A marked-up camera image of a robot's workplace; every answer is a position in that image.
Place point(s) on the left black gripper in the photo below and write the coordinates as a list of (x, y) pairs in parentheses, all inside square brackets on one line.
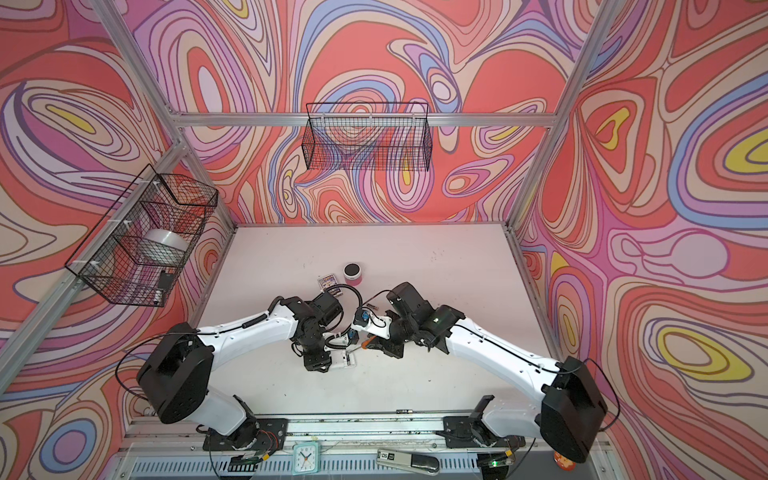
[(320, 363)]

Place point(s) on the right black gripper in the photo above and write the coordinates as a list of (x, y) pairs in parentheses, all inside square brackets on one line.
[(387, 347)]

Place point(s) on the white rectangular plastic tray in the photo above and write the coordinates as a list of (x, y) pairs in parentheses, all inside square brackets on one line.
[(342, 359)]

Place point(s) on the orange handled screwdriver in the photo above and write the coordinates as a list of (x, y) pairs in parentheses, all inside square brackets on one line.
[(370, 344)]

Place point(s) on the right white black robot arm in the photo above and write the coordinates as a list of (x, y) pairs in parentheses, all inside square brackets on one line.
[(560, 403)]

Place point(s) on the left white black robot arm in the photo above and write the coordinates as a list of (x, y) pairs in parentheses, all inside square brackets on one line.
[(176, 378)]

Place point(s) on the small colourful card box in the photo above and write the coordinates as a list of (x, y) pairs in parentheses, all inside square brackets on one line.
[(329, 283)]

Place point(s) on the pink tape roll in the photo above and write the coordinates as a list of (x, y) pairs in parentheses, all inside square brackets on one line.
[(352, 273)]

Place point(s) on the small teal alarm clock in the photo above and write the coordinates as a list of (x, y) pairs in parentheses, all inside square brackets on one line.
[(306, 458)]

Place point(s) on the black silver stapler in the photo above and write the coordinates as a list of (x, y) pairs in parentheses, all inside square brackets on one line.
[(409, 462)]

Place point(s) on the white roll in basket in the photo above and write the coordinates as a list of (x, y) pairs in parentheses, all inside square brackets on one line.
[(163, 247)]

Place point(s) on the red round sticker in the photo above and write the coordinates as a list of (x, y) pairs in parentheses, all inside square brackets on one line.
[(564, 463)]

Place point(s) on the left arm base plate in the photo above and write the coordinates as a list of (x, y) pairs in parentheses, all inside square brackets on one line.
[(260, 435)]

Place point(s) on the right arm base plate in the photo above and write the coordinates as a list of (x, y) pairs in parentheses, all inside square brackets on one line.
[(465, 432)]

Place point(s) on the black wire basket back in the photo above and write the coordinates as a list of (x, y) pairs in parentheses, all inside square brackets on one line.
[(367, 136)]

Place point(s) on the black wire basket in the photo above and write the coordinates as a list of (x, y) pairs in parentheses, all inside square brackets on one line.
[(160, 219), (367, 136)]

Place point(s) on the black wire basket left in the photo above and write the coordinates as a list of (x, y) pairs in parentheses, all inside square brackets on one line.
[(160, 219)]

